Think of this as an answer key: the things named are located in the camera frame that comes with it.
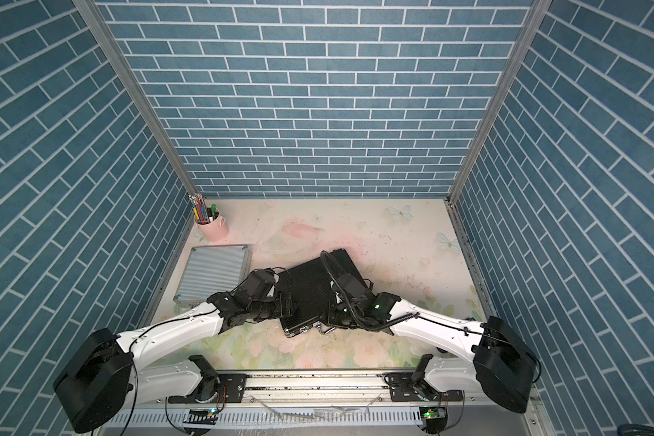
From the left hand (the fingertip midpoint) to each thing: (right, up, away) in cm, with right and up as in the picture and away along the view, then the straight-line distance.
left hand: (296, 311), depth 83 cm
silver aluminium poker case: (-31, +11, +10) cm, 34 cm away
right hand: (+8, -1, -7) cm, 10 cm away
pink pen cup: (-34, +24, +19) cm, 46 cm away
